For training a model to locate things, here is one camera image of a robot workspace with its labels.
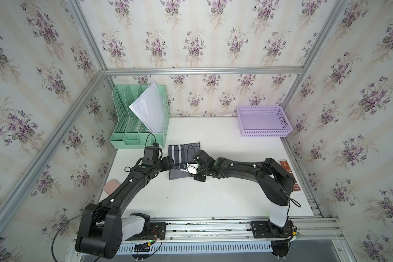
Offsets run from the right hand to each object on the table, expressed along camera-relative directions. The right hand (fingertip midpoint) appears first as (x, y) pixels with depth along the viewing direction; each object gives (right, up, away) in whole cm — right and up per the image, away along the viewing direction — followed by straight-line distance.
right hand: (193, 171), depth 90 cm
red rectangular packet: (+54, +2, +5) cm, 55 cm away
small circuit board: (-22, -30, -18) cm, 41 cm away
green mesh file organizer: (-43, +21, +17) cm, 51 cm away
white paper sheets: (-27, +37, +8) cm, 46 cm away
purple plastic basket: (+52, +30, +31) cm, 68 cm away
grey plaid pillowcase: (-7, +8, +9) cm, 14 cm away
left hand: (-13, +5, -3) cm, 14 cm away
